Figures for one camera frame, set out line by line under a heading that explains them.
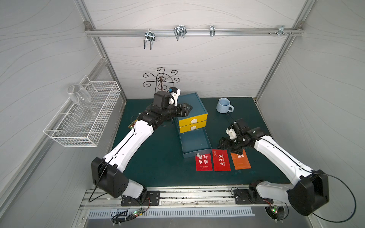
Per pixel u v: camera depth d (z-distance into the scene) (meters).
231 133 0.76
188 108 0.70
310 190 0.39
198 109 0.90
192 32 0.78
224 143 0.71
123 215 0.70
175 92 0.66
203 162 0.86
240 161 0.87
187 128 0.86
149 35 0.78
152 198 0.73
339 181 0.39
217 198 0.75
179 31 0.76
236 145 0.67
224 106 1.09
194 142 0.92
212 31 0.78
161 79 0.89
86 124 0.67
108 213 0.70
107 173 0.39
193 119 0.82
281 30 0.77
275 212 0.72
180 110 0.65
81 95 0.65
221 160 0.88
